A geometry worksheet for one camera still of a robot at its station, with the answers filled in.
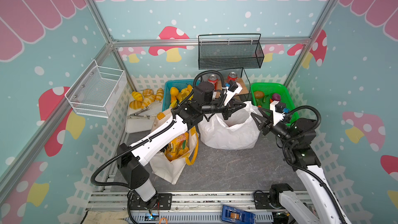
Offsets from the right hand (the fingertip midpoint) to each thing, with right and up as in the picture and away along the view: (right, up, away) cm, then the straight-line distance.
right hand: (255, 111), depth 66 cm
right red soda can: (-5, +21, +26) cm, 33 cm away
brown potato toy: (+18, +11, +47) cm, 51 cm away
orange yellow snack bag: (-35, -19, +15) cm, 43 cm away
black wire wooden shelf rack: (+6, +20, +41) cm, 46 cm away
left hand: (-6, +1, -3) cm, 7 cm away
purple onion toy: (+29, +9, +44) cm, 53 cm away
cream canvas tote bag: (-39, -29, +8) cm, 49 cm away
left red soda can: (-17, +18, +25) cm, 35 cm away
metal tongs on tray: (-68, -4, +42) cm, 80 cm away
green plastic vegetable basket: (+28, +16, +51) cm, 60 cm away
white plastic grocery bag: (-4, -10, +10) cm, 15 cm away
